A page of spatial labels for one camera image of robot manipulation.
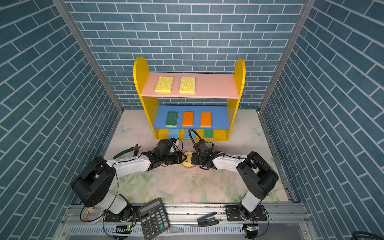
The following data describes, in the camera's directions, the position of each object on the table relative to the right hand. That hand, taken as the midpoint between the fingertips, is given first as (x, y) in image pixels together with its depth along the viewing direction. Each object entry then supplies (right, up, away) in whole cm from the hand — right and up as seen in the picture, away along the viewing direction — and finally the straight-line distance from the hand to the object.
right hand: (192, 157), depth 92 cm
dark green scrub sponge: (-13, +24, +4) cm, 28 cm away
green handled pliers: (-37, +3, +4) cm, 37 cm away
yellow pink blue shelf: (+3, +39, +30) cm, 50 cm away
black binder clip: (+6, -25, -22) cm, 34 cm away
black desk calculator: (-18, -24, -21) cm, 36 cm away
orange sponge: (-3, +24, +4) cm, 25 cm away
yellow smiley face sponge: (-3, -2, -3) cm, 4 cm away
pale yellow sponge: (+9, +24, +3) cm, 25 cm away
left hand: (-4, +1, -4) cm, 5 cm away
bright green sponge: (+11, +14, +11) cm, 21 cm away
